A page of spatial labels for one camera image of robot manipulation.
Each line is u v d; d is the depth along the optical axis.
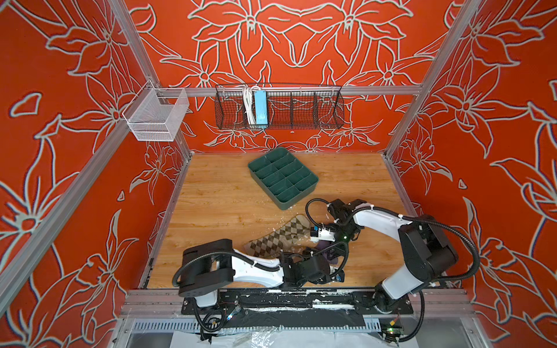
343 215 0.66
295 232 0.89
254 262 0.48
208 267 0.48
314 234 0.76
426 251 0.46
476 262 0.40
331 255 0.79
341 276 0.65
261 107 0.89
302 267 0.60
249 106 0.90
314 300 0.74
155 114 0.93
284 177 1.01
